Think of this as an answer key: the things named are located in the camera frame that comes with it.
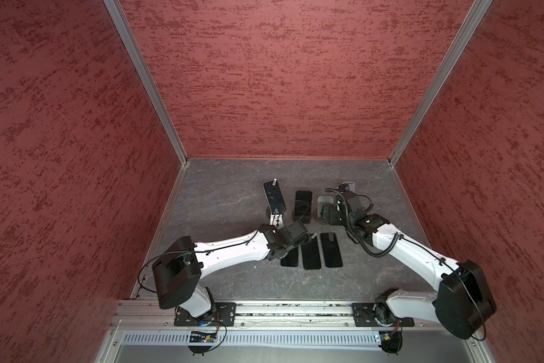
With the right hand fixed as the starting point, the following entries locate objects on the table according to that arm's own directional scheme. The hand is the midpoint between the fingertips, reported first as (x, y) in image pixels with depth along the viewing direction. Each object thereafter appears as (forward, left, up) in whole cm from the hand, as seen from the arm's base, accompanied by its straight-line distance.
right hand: (332, 214), depth 86 cm
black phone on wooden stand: (+7, +10, -5) cm, 13 cm away
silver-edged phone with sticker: (-12, +8, -12) cm, 19 cm away
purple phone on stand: (+11, +23, -2) cm, 25 cm away
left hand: (-8, +22, -3) cm, 23 cm away
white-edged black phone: (-11, 0, -11) cm, 16 cm away
